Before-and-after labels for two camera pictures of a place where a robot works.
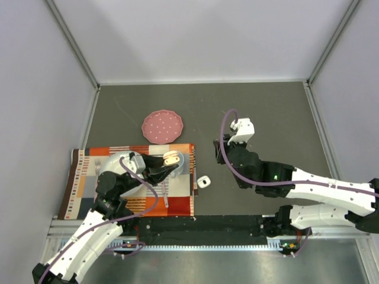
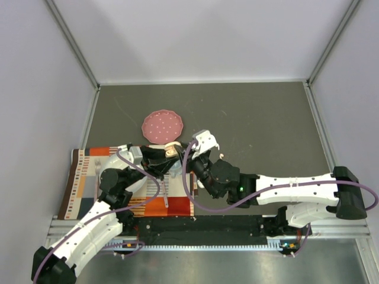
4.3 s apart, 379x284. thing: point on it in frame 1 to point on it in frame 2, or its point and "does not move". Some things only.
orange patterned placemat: [175, 196] does not move
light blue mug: [179, 170] does not move
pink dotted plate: [162, 126] does not move
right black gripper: [218, 152] to [190, 161]
